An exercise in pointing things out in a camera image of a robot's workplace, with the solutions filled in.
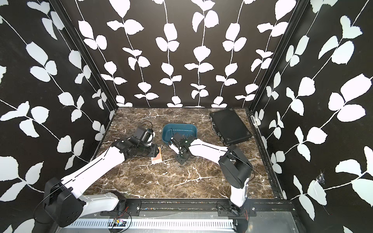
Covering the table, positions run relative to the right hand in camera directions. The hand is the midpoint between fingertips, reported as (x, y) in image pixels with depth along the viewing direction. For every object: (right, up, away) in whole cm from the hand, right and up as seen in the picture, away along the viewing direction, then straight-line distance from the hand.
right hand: (179, 155), depth 88 cm
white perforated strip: (-15, -29, -18) cm, 38 cm away
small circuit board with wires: (-28, -29, -17) cm, 44 cm away
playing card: (-15, -3, +2) cm, 15 cm away
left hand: (-12, +6, -7) cm, 15 cm away
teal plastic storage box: (+3, +15, +20) cm, 25 cm away
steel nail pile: (0, -7, 0) cm, 7 cm away
